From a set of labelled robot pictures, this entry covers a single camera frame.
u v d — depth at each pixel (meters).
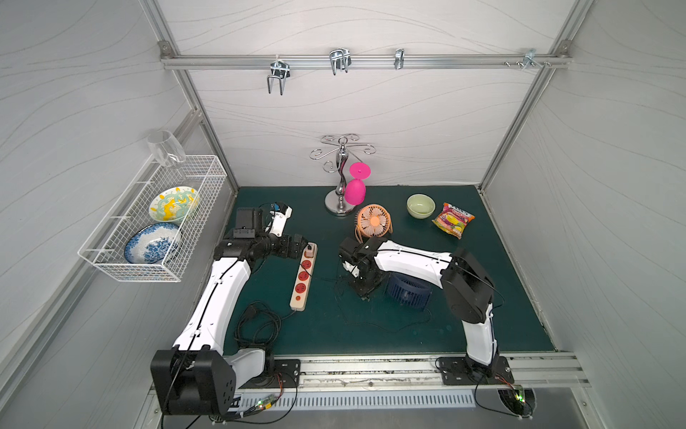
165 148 0.64
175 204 0.70
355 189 0.96
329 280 0.88
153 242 0.63
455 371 0.75
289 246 0.69
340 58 0.76
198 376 0.38
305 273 0.90
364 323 0.84
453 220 1.04
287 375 0.71
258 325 0.81
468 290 0.50
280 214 0.70
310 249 0.92
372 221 0.98
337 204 1.15
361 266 0.66
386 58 0.79
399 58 0.72
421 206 1.11
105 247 0.56
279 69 0.78
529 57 0.77
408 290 0.79
